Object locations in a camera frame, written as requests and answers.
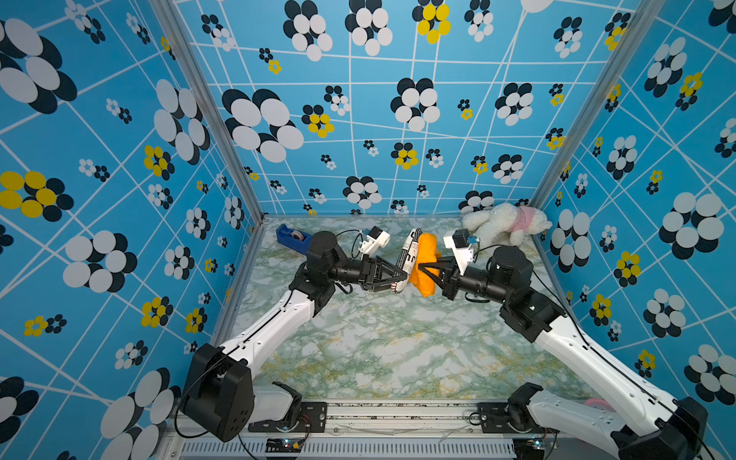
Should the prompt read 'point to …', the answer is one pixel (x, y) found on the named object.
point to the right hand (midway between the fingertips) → (426, 263)
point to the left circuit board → (284, 445)
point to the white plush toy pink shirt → (506, 219)
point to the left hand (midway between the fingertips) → (405, 283)
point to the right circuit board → (529, 448)
